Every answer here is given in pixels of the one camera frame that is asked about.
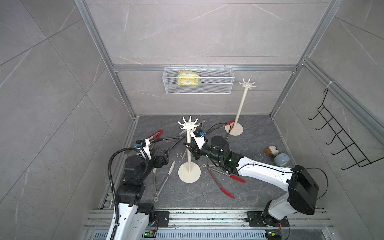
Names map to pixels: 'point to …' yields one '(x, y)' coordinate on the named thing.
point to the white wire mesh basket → (211, 80)
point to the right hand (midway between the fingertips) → (186, 142)
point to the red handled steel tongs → (225, 125)
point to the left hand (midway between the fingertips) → (162, 147)
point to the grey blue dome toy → (281, 159)
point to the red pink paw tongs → (155, 136)
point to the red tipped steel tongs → (234, 177)
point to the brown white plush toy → (272, 150)
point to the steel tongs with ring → (203, 121)
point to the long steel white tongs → (155, 192)
